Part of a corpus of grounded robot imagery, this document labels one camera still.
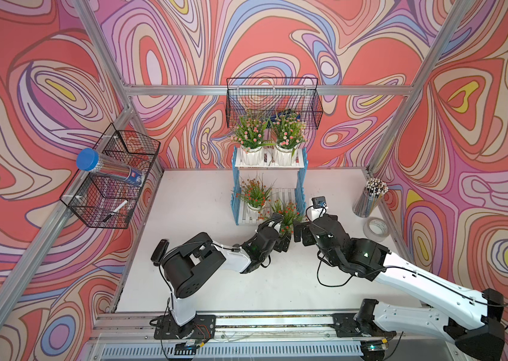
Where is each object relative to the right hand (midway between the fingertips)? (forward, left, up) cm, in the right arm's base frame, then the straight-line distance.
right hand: (307, 224), depth 72 cm
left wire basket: (+10, +63, +12) cm, 65 cm away
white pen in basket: (+5, +63, +4) cm, 64 cm away
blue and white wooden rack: (+27, +11, +4) cm, 29 cm away
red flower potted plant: (+20, +17, -7) cm, 27 cm away
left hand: (+7, +5, -17) cm, 19 cm away
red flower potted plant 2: (+10, +4, -7) cm, 13 cm away
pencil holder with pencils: (+19, -31, -5) cm, 37 cm away
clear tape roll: (+10, -36, -23) cm, 44 cm away
